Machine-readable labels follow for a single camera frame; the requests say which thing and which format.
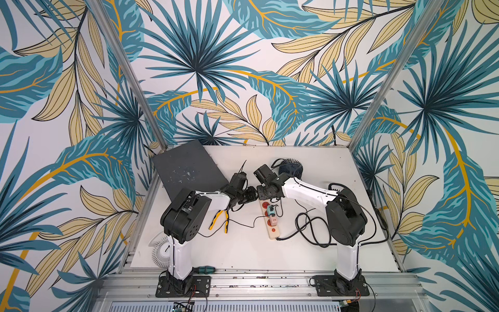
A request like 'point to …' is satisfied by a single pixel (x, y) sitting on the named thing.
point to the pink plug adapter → (273, 220)
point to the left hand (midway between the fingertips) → (258, 195)
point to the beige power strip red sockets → (272, 231)
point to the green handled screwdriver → (203, 270)
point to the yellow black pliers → (216, 217)
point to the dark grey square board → (187, 166)
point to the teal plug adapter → (271, 210)
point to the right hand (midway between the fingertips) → (253, 203)
